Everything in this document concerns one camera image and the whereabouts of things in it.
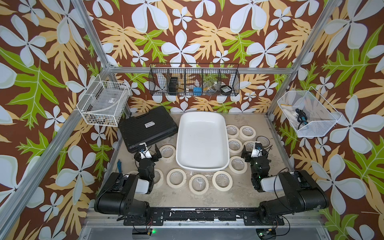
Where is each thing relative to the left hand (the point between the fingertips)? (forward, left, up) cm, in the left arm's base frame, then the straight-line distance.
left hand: (148, 145), depth 88 cm
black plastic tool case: (+18, +5, -5) cm, 20 cm away
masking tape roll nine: (-19, -30, -11) cm, 38 cm away
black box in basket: (+38, -13, +16) cm, 43 cm away
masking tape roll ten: (+7, -56, -12) cm, 58 cm away
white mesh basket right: (+13, -92, +15) cm, 94 cm away
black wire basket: (+41, -46, +18) cm, 64 cm away
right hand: (+1, -63, -1) cm, 63 cm away
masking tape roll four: (-17, -7, -9) cm, 21 cm away
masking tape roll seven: (-15, -17, -12) cm, 26 cm away
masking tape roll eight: (+19, -56, -11) cm, 60 cm away
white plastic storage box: (+9, -34, -12) cm, 37 cm away
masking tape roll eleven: (-9, -55, -11) cm, 57 cm away
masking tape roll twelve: (-17, -44, -12) cm, 49 cm away
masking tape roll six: (+6, -65, -9) cm, 66 cm away
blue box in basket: (+30, -29, +17) cm, 45 cm away
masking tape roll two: (+2, -10, -12) cm, 16 cm away
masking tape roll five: (+18, -67, -12) cm, 70 cm away
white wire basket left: (+15, +23, +21) cm, 34 cm away
